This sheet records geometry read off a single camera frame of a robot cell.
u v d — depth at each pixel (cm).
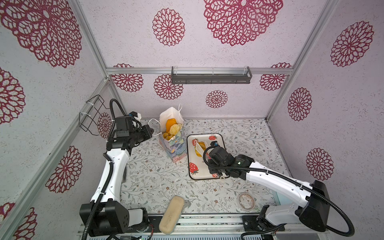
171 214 73
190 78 87
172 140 77
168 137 86
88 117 75
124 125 57
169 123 97
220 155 57
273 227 62
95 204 38
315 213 38
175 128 89
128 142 53
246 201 81
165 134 91
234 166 54
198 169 92
